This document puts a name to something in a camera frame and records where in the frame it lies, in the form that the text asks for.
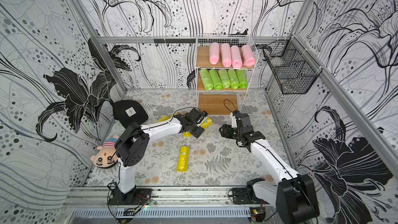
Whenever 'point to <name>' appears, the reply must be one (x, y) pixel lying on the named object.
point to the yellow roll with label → (206, 123)
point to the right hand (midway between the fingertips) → (226, 128)
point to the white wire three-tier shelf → (224, 101)
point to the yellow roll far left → (164, 118)
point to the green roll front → (233, 78)
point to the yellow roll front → (183, 159)
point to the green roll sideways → (242, 78)
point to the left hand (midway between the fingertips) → (197, 130)
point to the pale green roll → (225, 78)
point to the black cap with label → (126, 112)
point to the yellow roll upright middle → (186, 134)
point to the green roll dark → (216, 80)
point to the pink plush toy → (107, 155)
